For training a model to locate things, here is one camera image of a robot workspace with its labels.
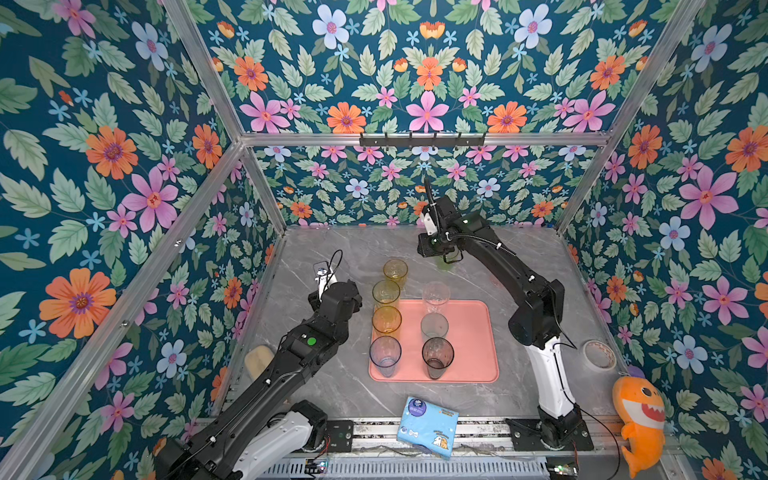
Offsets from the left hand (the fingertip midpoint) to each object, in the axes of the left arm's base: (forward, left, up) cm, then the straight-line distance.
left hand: (344, 278), depth 75 cm
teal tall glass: (-6, -23, -18) cm, 30 cm away
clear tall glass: (+5, -26, -20) cm, 33 cm away
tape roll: (-15, -73, -26) cm, 79 cm away
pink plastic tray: (-5, -36, -25) cm, 45 cm away
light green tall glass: (+5, -10, -15) cm, 18 cm away
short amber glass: (+15, -13, -18) cm, 27 cm away
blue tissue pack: (-31, -19, -18) cm, 41 cm away
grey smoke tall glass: (-17, -22, -9) cm, 30 cm away
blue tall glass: (-14, -9, -14) cm, 22 cm away
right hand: (+15, -22, -6) cm, 27 cm away
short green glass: (+21, -30, -24) cm, 44 cm away
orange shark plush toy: (-31, -71, -16) cm, 79 cm away
